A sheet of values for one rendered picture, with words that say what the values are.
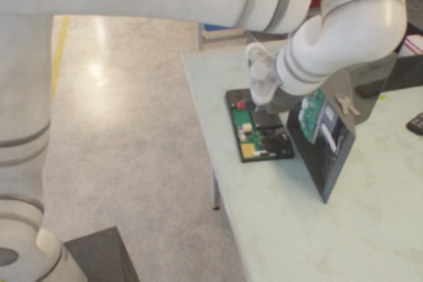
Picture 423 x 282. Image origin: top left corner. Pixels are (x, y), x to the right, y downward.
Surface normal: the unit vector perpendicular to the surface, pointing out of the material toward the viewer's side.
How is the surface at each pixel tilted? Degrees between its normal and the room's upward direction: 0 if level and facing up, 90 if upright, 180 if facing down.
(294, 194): 0
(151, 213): 0
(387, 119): 0
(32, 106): 82
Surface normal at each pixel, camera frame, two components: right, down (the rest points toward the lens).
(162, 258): -0.01, -0.72
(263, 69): 0.19, -0.21
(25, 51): 0.61, 0.34
